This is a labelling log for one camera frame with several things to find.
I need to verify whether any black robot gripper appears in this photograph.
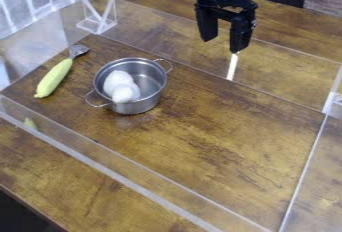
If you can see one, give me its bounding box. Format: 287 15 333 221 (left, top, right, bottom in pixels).
195 0 258 53

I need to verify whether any silver metal pot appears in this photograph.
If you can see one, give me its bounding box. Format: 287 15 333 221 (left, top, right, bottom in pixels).
86 57 173 115

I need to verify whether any clear acrylic triangle stand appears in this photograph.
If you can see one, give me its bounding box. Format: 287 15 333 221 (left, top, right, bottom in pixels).
76 0 118 35

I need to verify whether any grey metal spatula head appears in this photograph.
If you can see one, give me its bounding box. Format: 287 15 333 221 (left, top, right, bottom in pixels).
70 45 90 59

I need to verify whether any yellow green corn cob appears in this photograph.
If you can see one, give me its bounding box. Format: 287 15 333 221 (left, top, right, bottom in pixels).
34 58 74 98

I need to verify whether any clear acrylic front barrier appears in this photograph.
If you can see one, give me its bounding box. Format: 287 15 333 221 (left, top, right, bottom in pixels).
0 95 271 232

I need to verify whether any clear acrylic barrier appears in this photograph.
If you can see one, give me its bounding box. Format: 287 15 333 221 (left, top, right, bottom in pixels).
279 66 342 232
0 95 271 232

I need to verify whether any clear acrylic right barrier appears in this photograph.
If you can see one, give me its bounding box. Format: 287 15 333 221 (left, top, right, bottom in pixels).
279 66 342 232

